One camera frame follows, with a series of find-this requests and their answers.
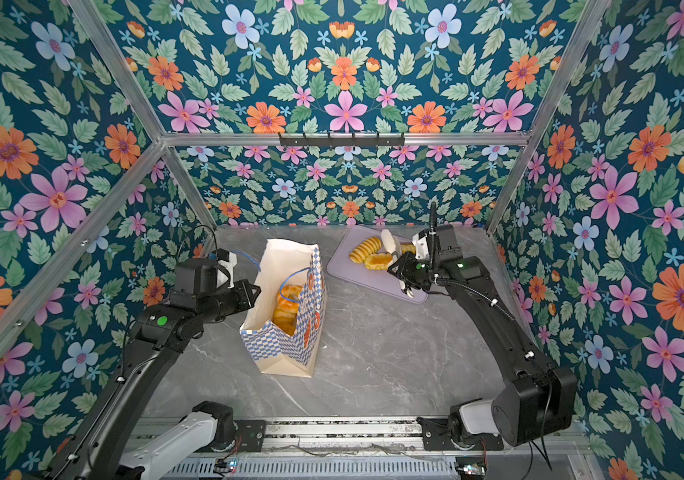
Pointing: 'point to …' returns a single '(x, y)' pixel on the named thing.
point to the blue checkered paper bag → (286, 262)
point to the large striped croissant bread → (285, 314)
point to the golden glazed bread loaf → (377, 261)
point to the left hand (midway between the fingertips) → (263, 283)
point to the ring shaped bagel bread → (292, 292)
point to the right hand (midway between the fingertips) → (391, 268)
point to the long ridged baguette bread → (369, 246)
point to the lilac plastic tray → (385, 280)
